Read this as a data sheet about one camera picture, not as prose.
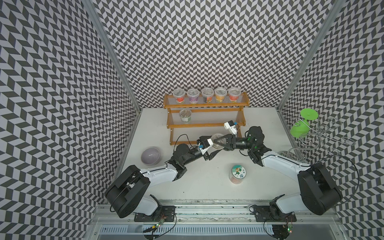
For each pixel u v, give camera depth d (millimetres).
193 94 794
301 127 780
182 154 597
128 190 423
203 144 610
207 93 800
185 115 885
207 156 717
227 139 669
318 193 424
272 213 652
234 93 802
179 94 794
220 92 809
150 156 889
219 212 750
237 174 775
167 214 730
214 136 694
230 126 723
